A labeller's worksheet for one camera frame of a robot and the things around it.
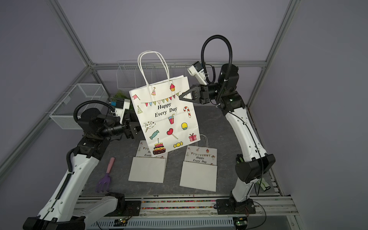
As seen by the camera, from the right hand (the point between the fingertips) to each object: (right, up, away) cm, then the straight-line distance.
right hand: (179, 99), depth 53 cm
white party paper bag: (+10, -36, +33) cm, 50 cm away
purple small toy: (-45, -44, +28) cm, 69 cm away
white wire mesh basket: (-58, -5, +17) cm, 61 cm away
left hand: (-12, -8, +5) cm, 16 cm away
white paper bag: (-24, -37, +34) cm, 55 cm away
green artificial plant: (-41, +8, +38) cm, 56 cm away
